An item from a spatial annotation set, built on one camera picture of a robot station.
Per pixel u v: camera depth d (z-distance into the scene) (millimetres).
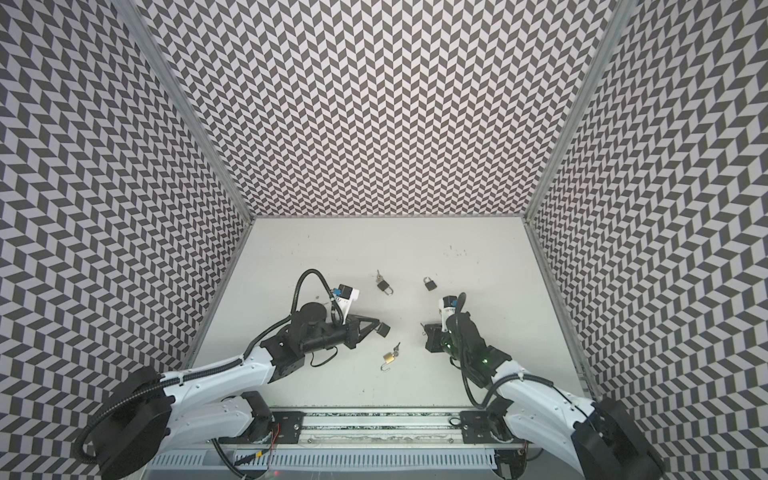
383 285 994
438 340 679
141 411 399
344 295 707
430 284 990
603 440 403
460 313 666
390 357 843
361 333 720
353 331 681
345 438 721
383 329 770
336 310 688
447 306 751
